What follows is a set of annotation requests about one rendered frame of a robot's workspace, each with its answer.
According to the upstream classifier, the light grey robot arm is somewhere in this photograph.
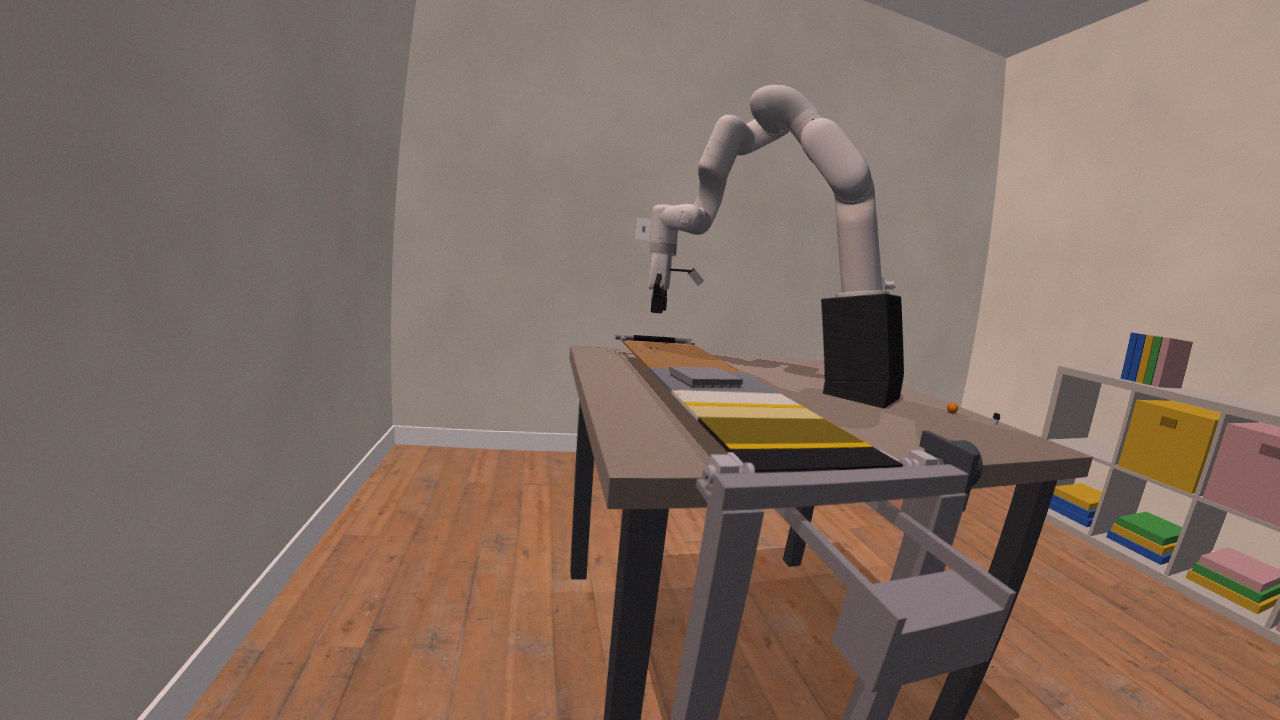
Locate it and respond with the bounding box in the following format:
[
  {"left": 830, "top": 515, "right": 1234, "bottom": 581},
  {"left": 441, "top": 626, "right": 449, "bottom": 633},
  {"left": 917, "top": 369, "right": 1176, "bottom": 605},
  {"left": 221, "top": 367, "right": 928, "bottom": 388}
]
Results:
[{"left": 649, "top": 85, "right": 896, "bottom": 297}]

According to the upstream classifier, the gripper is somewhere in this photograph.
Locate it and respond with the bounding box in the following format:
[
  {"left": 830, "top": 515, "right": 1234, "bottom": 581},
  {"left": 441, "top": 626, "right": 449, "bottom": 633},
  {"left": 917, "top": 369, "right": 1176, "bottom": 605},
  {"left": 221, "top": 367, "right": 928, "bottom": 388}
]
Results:
[{"left": 649, "top": 252, "right": 676, "bottom": 313}]

